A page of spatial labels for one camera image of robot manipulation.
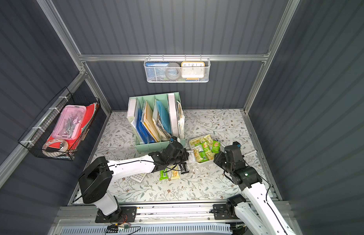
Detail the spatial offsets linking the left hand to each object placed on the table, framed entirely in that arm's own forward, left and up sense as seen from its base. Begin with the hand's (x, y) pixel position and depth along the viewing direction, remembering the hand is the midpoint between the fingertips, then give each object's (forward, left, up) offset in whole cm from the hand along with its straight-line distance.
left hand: (190, 153), depth 83 cm
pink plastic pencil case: (+6, +61, +19) cm, 64 cm away
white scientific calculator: (-9, +31, -11) cm, 34 cm away
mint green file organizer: (+16, +20, +11) cm, 28 cm away
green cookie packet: (-8, +16, -10) cm, 21 cm away
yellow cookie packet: (-8, +9, -11) cm, 16 cm away
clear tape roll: (-6, +58, +16) cm, 61 cm away
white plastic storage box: (+9, -9, -10) cm, 16 cm away
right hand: (-4, -15, +5) cm, 17 cm away
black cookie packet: (-4, +4, -9) cm, 11 cm away
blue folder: (+12, +29, +1) cm, 31 cm away
